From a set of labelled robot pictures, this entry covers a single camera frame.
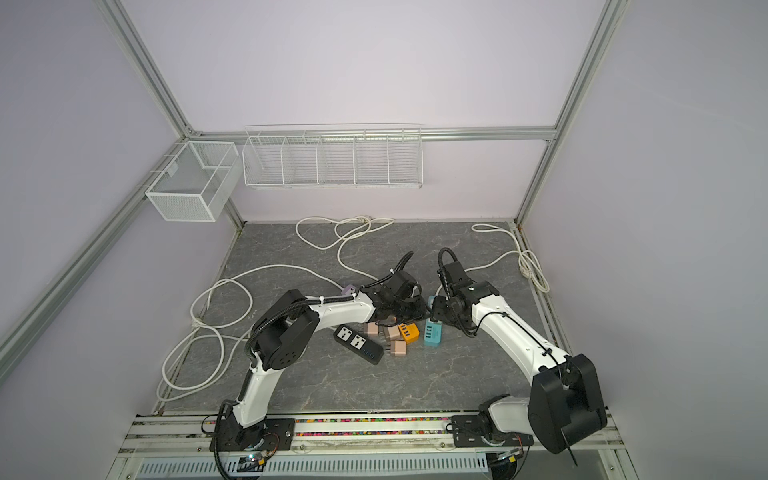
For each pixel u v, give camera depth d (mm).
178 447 732
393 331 887
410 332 886
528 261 1093
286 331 542
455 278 663
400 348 866
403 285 755
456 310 596
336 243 1122
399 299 781
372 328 891
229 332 916
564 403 408
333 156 986
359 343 865
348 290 986
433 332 887
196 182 988
